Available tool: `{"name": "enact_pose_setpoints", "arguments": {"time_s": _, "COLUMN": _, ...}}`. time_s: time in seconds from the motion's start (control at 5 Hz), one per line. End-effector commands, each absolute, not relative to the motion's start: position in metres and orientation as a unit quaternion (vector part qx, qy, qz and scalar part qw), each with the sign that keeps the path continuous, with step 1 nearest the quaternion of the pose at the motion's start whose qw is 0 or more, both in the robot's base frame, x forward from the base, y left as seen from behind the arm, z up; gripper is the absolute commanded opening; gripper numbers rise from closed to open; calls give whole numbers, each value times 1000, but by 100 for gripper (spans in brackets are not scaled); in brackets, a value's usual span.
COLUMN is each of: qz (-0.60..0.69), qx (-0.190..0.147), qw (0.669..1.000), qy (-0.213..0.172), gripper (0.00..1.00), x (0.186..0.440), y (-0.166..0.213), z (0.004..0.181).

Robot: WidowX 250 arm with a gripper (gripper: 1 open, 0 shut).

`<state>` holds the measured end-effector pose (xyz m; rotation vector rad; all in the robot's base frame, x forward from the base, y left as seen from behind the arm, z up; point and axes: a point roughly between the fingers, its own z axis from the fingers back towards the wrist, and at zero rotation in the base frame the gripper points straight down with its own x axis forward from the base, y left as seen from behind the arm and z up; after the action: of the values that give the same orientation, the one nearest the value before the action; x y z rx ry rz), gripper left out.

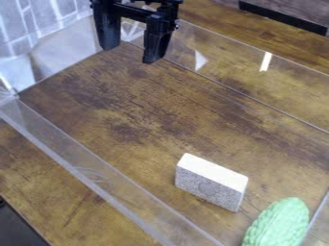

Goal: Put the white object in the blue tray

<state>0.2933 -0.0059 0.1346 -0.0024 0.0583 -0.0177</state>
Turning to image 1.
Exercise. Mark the white sponge block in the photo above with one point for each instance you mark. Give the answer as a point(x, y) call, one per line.
point(212, 182)

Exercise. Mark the green knitted object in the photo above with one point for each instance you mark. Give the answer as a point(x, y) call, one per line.
point(280, 225)

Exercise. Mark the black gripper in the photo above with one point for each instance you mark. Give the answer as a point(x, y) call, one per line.
point(160, 14)

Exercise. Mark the clear acrylic enclosure wall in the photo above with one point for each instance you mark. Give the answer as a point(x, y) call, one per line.
point(95, 125)

